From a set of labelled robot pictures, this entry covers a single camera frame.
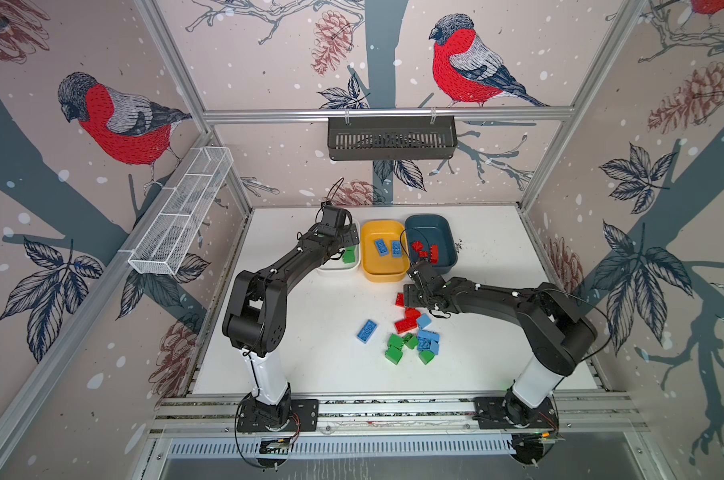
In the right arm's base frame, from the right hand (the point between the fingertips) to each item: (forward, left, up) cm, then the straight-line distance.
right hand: (413, 297), depth 94 cm
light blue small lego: (-8, -3, 0) cm, 8 cm away
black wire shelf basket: (+49, +19, +28) cm, 60 cm away
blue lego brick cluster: (-14, -4, +1) cm, 15 cm away
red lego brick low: (-8, +1, -1) cm, 8 cm away
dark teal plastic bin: (+31, -8, -1) cm, 32 cm away
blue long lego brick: (+18, +11, +3) cm, 21 cm away
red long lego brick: (-3, +4, +5) cm, 7 cm away
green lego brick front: (-18, +6, -1) cm, 19 cm away
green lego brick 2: (-18, -3, 0) cm, 18 cm away
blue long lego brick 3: (-12, +14, 0) cm, 18 cm away
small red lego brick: (+21, -2, +1) cm, 21 cm away
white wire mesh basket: (-6, +62, +32) cm, 70 cm away
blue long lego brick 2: (+18, +5, +2) cm, 19 cm away
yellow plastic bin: (+10, +9, +1) cm, 14 cm away
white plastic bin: (+8, +26, +4) cm, 27 cm away
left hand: (+15, +23, +15) cm, 31 cm away
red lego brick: (+17, -8, 0) cm, 19 cm away
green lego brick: (+15, +22, +2) cm, 27 cm away
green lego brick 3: (-14, +2, +1) cm, 14 cm away
